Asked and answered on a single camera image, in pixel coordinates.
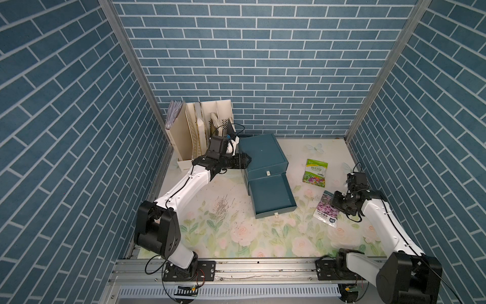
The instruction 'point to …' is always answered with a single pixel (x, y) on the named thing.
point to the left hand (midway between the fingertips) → (249, 160)
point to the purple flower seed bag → (325, 211)
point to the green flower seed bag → (315, 172)
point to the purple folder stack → (174, 109)
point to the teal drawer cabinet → (266, 175)
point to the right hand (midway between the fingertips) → (335, 204)
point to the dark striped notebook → (227, 125)
